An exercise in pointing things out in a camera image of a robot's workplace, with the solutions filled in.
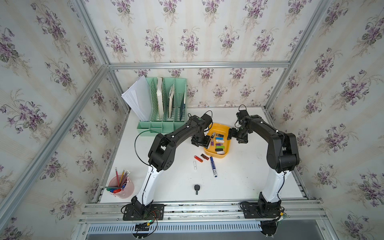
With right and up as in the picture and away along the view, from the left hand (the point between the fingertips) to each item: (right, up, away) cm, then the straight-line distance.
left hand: (205, 147), depth 92 cm
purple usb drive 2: (+10, +1, +6) cm, 11 cm away
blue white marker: (+4, -11, -4) cm, 13 cm away
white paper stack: (-44, +31, +3) cm, 54 cm away
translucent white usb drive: (+10, -4, +1) cm, 11 cm away
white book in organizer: (-29, +33, +1) cm, 44 cm away
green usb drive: (+10, -1, +6) cm, 12 cm away
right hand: (+19, +4, +4) cm, 20 cm away
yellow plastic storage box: (+10, +11, +11) cm, 18 cm away
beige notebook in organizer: (-23, +33, +6) cm, 41 cm away
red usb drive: (-5, -8, +1) cm, 9 cm away
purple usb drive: (+5, +1, +6) cm, 8 cm away
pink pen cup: (-40, -17, -21) cm, 48 cm away
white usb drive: (-7, -10, -4) cm, 13 cm away
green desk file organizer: (-26, +27, +12) cm, 39 cm away
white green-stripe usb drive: (+10, +3, +7) cm, 12 cm away
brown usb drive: (-1, -6, +1) cm, 6 cm away
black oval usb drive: (+10, +6, +10) cm, 16 cm away
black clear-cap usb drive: (+6, +7, +11) cm, 14 cm away
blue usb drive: (+11, +4, +9) cm, 15 cm away
